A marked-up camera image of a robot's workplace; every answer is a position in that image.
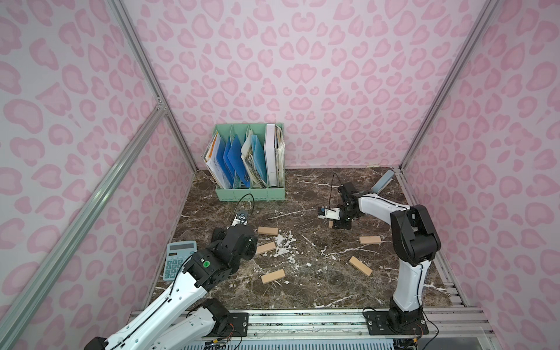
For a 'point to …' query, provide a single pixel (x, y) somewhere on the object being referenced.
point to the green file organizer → (251, 136)
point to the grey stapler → (382, 181)
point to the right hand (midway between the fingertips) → (335, 219)
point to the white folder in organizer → (270, 146)
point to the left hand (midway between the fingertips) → (238, 231)
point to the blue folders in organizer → (232, 162)
